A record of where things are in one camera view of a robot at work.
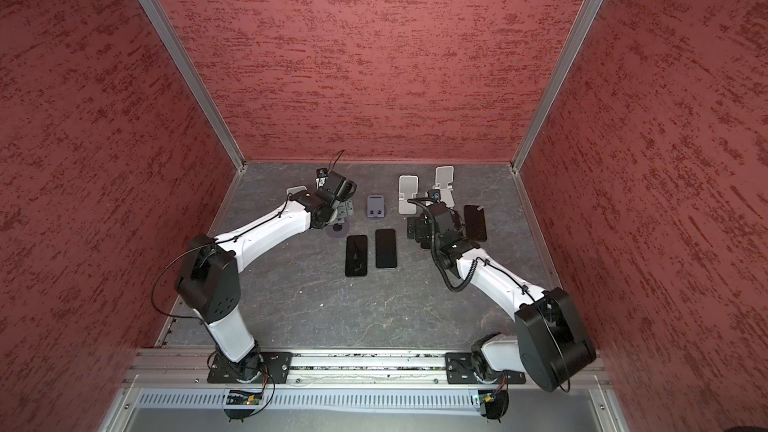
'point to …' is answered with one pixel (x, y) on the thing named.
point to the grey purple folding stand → (375, 206)
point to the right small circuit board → (485, 397)
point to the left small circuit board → (237, 397)
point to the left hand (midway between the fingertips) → (331, 210)
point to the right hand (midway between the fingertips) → (424, 222)
